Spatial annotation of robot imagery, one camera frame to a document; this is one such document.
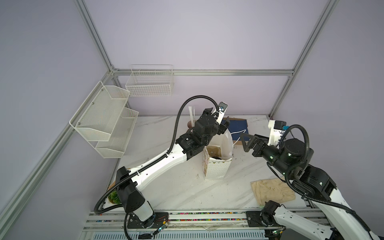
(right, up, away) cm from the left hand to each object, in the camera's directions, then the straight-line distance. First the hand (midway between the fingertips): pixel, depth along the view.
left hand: (218, 112), depth 68 cm
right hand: (+9, -10, -10) cm, 17 cm away
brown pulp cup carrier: (+1, -22, +28) cm, 36 cm away
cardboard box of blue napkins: (+10, -11, +7) cm, 17 cm away
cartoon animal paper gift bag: (+2, -28, +7) cm, 28 cm away
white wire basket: (-40, +24, +27) cm, 55 cm away
